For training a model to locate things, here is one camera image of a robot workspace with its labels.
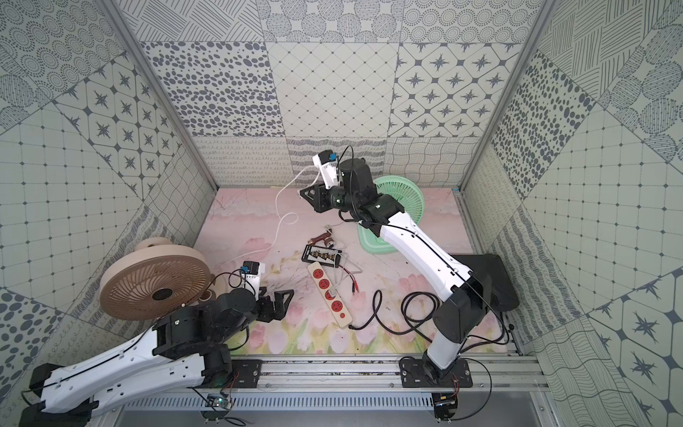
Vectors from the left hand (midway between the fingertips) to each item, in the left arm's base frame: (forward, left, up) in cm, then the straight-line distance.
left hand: (279, 286), depth 70 cm
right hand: (+19, -6, +14) cm, 25 cm away
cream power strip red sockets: (+5, -12, -17) cm, 22 cm away
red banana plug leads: (+11, -20, -21) cm, 31 cm away
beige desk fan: (-2, +29, +7) cm, 30 cm away
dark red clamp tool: (+28, -9, -17) cm, 34 cm away
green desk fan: (+26, -37, +8) cm, 46 cm away
